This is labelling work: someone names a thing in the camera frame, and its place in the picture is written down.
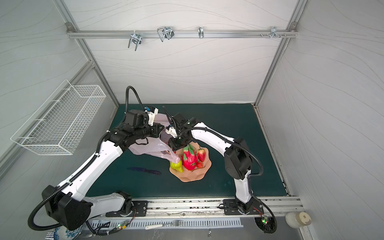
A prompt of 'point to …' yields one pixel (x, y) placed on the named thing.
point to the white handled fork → (175, 223)
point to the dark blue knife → (141, 169)
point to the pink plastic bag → (159, 146)
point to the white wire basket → (59, 125)
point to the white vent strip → (149, 224)
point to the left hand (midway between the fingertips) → (165, 124)
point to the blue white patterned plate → (61, 233)
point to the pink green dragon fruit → (189, 158)
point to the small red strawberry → (199, 164)
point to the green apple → (177, 166)
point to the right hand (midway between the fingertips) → (174, 145)
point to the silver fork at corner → (50, 235)
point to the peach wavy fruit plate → (188, 175)
